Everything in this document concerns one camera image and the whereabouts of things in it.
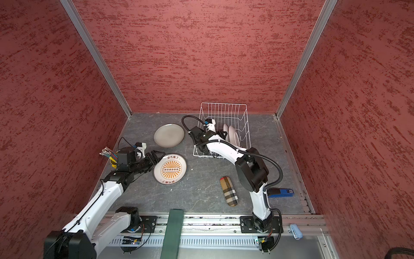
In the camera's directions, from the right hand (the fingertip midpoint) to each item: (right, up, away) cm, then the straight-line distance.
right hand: (225, 135), depth 88 cm
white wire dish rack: (+7, +11, +26) cm, 29 cm away
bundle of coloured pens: (-61, -8, -8) cm, 62 cm away
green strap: (-25, -44, -17) cm, 54 cm away
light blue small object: (+30, -42, -18) cm, 55 cm away
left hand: (-33, -12, -7) cm, 36 cm away
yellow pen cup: (-60, -14, -5) cm, 62 cm away
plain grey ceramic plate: (-37, -1, +19) cm, 42 cm away
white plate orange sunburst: (-32, -20, +4) cm, 38 cm away
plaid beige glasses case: (+1, -28, -7) cm, 29 cm away
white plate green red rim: (+5, -1, +1) cm, 5 cm away
